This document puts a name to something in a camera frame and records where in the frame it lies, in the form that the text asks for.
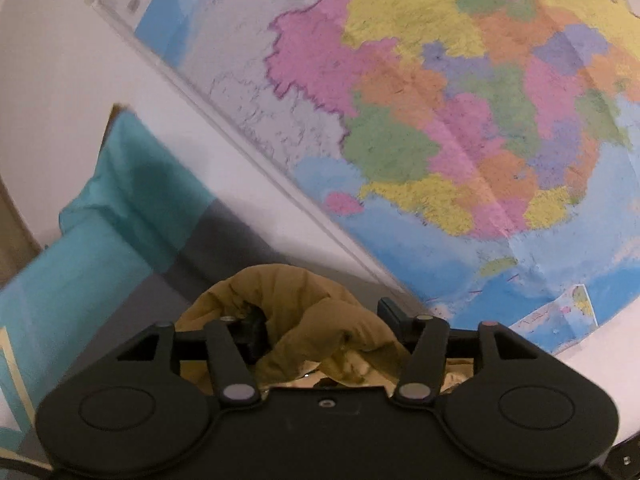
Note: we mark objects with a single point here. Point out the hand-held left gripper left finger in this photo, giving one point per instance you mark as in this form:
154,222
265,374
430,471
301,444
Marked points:
255,332

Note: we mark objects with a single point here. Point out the colourful wall map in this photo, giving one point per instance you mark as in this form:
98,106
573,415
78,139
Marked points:
425,110

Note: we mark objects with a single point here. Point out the tan puffer jacket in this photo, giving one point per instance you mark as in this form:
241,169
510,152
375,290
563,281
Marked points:
320,320

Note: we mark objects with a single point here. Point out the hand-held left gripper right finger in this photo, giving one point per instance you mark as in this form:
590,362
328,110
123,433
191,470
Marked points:
395,317

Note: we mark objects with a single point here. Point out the brown wooden panel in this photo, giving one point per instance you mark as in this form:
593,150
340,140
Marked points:
15,240

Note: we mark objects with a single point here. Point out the teal and grey bed sheet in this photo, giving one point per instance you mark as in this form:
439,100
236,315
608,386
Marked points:
100,240

